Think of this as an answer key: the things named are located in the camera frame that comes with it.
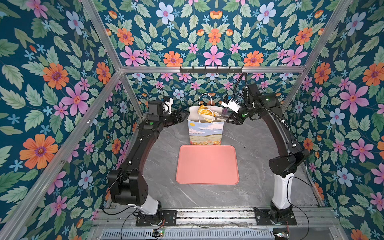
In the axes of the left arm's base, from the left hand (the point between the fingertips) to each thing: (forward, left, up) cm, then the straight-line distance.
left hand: (185, 110), depth 77 cm
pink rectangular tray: (-17, -13, -31) cm, 37 cm away
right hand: (-3, -23, -3) cm, 24 cm away
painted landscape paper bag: (-3, -8, -16) cm, 18 cm away
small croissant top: (+3, -10, -3) cm, 11 cm away
